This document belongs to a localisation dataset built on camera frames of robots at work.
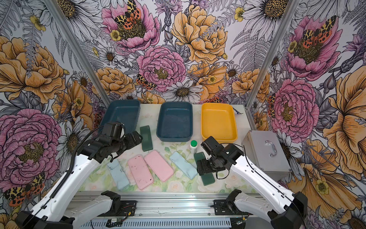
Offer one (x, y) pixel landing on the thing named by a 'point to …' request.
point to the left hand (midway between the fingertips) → (135, 146)
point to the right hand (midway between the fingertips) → (206, 172)
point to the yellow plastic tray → (218, 121)
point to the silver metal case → (262, 150)
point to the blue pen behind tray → (238, 112)
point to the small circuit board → (114, 222)
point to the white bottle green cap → (193, 146)
